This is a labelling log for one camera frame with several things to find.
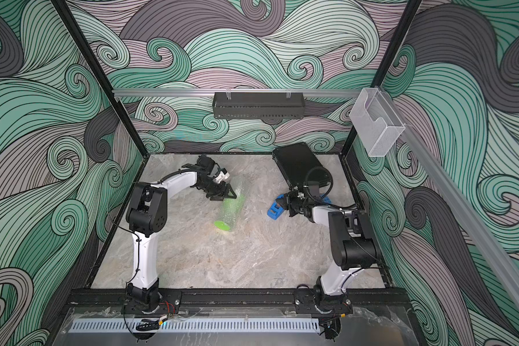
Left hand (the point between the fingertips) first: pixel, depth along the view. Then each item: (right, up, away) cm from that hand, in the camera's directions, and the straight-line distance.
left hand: (231, 197), depth 96 cm
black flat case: (+34, +15, +14) cm, 40 cm away
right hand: (+19, 0, -4) cm, 20 cm away
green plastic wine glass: (+1, -5, -6) cm, 8 cm away
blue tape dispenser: (+20, -6, -1) cm, 21 cm away
